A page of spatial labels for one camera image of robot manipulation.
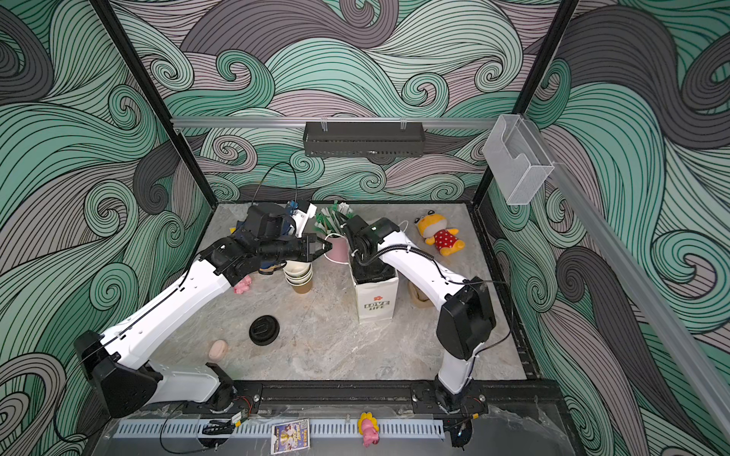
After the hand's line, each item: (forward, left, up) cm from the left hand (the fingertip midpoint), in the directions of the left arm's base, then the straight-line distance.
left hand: (333, 244), depth 69 cm
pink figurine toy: (-35, -10, -27) cm, 45 cm away
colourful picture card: (-37, +9, -28) cm, 47 cm away
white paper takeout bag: (-7, -11, -16) cm, 21 cm away
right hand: (-1, -10, -16) cm, 19 cm away
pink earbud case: (-18, +33, -29) cm, 47 cm away
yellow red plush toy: (+25, -34, -23) cm, 48 cm away
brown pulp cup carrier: (-2, -25, -24) cm, 35 cm away
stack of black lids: (-12, +22, -29) cm, 38 cm away
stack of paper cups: (0, +11, -16) cm, 19 cm away
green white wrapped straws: (+20, +3, -14) cm, 24 cm away
